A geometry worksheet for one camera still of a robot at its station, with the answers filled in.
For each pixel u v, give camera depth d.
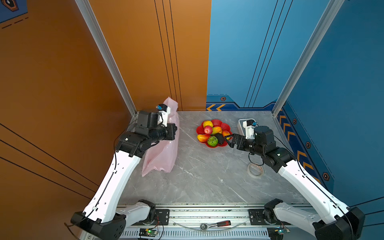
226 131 1.02
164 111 0.58
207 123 1.04
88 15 0.72
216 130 1.00
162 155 0.69
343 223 0.37
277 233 0.71
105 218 0.36
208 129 0.97
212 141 0.95
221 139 0.98
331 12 0.71
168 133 0.58
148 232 0.71
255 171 0.90
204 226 0.69
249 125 0.66
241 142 0.64
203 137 0.97
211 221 0.73
